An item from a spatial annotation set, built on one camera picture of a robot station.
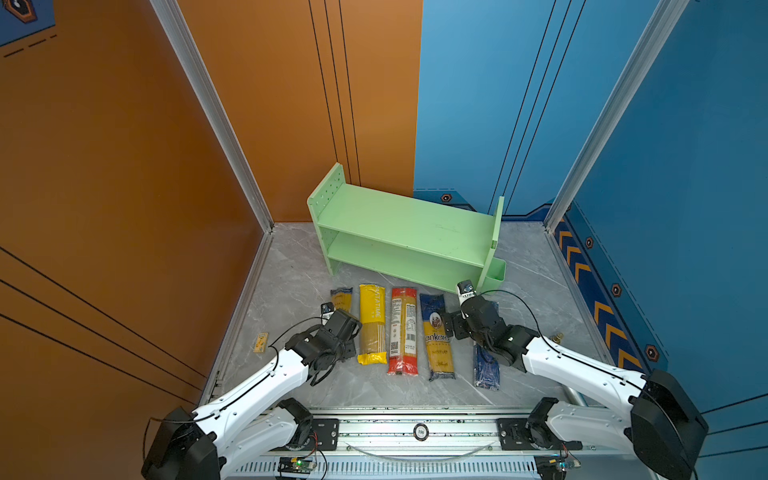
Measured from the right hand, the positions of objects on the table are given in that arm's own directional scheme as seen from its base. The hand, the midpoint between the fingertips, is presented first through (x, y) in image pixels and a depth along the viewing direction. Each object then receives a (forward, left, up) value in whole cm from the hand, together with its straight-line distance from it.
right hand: (454, 312), depth 85 cm
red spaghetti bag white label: (-9, +15, -7) cm, 18 cm away
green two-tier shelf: (+19, +25, +16) cm, 35 cm away
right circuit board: (-35, -21, -12) cm, 42 cm away
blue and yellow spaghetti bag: (+8, +34, -5) cm, 35 cm away
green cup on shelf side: (+18, -18, -8) cm, 26 cm away
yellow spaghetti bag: (+3, +24, -6) cm, 25 cm away
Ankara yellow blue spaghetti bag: (-7, +4, -7) cm, 11 cm away
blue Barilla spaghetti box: (-15, -8, -6) cm, 18 cm away
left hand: (-7, +30, -4) cm, 31 cm away
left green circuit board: (-35, +41, -11) cm, 55 cm away
